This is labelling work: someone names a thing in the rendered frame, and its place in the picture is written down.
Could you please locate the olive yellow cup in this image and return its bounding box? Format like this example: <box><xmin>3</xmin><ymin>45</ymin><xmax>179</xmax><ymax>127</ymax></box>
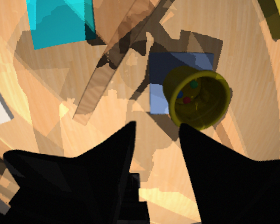
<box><xmin>162</xmin><ymin>66</ymin><xmax>230</xmax><ymax>131</ymax></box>

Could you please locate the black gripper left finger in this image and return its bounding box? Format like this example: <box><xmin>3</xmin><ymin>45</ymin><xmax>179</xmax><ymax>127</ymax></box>
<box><xmin>2</xmin><ymin>121</ymin><xmax>136</xmax><ymax>224</ymax></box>

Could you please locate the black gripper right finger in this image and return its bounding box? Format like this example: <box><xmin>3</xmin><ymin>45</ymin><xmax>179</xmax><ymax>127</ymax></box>
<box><xmin>177</xmin><ymin>123</ymin><xmax>280</xmax><ymax>224</ymax></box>

